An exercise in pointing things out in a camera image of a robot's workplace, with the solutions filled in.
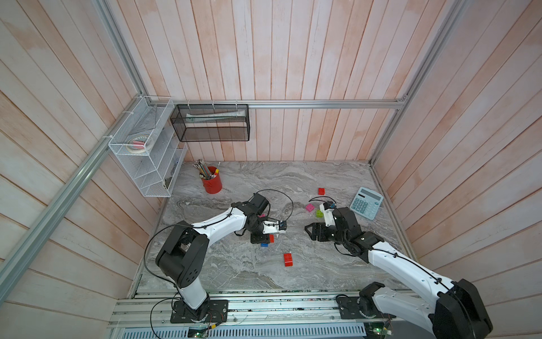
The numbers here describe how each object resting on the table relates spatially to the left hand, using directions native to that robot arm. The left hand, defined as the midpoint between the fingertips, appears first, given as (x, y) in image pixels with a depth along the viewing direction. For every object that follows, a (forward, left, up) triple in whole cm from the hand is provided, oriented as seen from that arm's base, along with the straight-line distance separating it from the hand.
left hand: (264, 237), depth 88 cm
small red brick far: (+27, -29, -3) cm, 40 cm away
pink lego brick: (+16, -22, -2) cm, 27 cm away
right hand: (+2, -19, +6) cm, 20 cm away
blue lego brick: (-2, 0, -2) cm, 3 cm away
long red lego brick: (-8, -10, -3) cm, 13 cm away
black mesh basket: (+53, +28, +20) cm, 63 cm away
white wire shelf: (+15, +41, +25) cm, 50 cm away
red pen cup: (+27, +26, +1) cm, 38 cm away
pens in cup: (+28, +29, +9) cm, 42 cm away
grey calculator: (+19, -50, -2) cm, 54 cm away
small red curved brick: (-5, -3, +10) cm, 12 cm away
